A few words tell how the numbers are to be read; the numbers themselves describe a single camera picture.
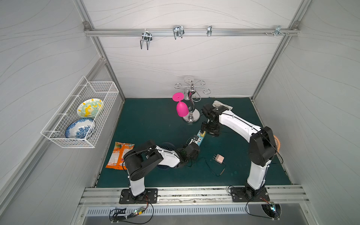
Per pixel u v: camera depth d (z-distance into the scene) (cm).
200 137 93
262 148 49
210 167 83
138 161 48
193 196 75
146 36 78
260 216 69
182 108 91
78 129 62
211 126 75
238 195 73
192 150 69
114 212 70
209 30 73
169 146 83
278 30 77
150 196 73
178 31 76
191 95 92
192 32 78
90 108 70
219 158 86
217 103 114
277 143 81
